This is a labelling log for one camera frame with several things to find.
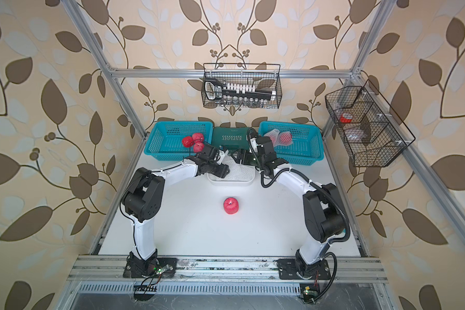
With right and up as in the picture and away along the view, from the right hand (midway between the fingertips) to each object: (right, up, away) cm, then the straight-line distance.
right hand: (237, 154), depth 89 cm
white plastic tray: (-11, -13, +8) cm, 19 cm away
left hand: (-8, -6, +9) cm, 13 cm away
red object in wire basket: (+46, +15, -8) cm, 49 cm away
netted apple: (-30, +7, +23) cm, 38 cm away
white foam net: (+1, -9, +7) cm, 12 cm away
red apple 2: (-24, +10, +23) cm, 34 cm away
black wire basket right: (+54, +11, -10) cm, 56 cm away
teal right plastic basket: (+42, +5, +26) cm, 50 cm away
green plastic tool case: (-3, +9, +23) cm, 25 cm away
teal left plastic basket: (-46, +10, +30) cm, 55 cm away
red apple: (-22, +4, +19) cm, 30 cm away
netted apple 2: (+27, +9, +20) cm, 35 cm away
